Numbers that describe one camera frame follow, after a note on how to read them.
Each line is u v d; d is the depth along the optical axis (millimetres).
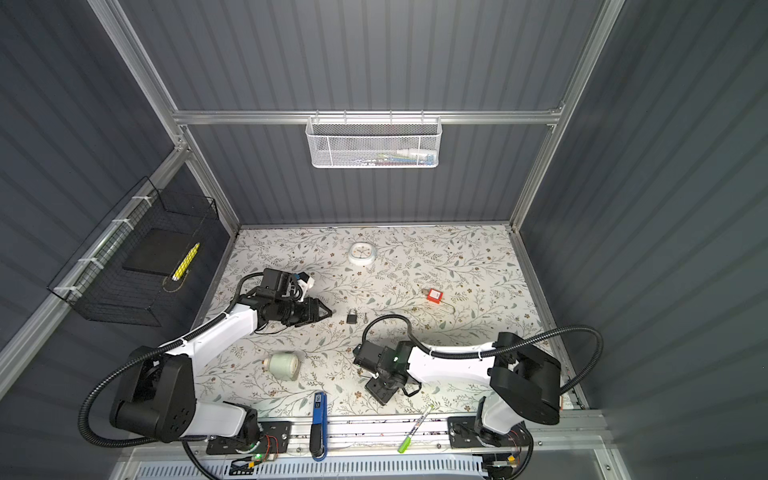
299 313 769
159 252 752
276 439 722
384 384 665
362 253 1086
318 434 730
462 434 734
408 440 735
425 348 549
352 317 955
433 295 989
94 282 633
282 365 785
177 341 471
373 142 1236
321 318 803
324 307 829
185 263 733
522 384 435
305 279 827
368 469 769
